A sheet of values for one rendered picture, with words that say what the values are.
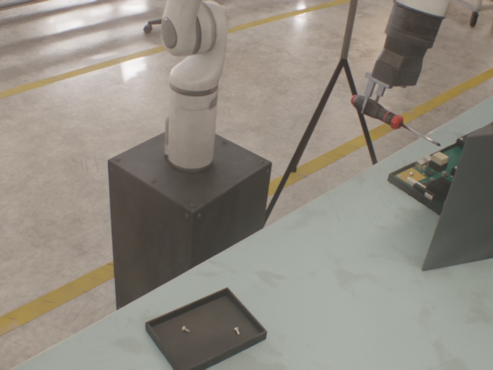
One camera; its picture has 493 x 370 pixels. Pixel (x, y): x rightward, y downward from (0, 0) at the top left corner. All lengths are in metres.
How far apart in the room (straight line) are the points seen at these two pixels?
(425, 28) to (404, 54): 0.05
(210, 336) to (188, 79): 0.55
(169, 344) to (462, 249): 0.40
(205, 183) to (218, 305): 0.48
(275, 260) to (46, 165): 2.08
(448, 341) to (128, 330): 0.37
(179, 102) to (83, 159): 1.71
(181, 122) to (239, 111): 2.08
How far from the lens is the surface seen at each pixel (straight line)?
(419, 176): 0.98
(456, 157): 1.07
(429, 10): 0.89
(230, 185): 1.16
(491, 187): 0.78
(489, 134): 0.72
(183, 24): 1.02
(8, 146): 2.94
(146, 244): 1.25
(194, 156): 1.16
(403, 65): 0.90
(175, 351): 0.66
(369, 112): 0.95
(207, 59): 1.10
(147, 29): 4.14
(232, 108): 3.22
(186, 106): 1.11
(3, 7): 4.31
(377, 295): 0.77
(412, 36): 0.89
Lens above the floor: 1.52
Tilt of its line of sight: 34 degrees down
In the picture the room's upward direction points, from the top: 5 degrees clockwise
